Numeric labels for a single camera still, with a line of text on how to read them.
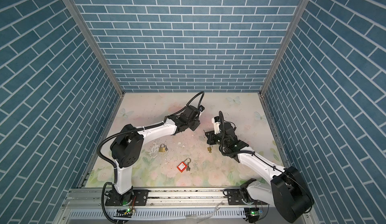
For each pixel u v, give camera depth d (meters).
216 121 0.75
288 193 0.41
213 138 0.74
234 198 0.74
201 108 0.82
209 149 0.91
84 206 0.73
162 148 0.91
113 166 0.54
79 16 0.79
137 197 0.74
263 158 0.52
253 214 0.70
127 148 0.50
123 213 0.72
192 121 0.75
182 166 0.83
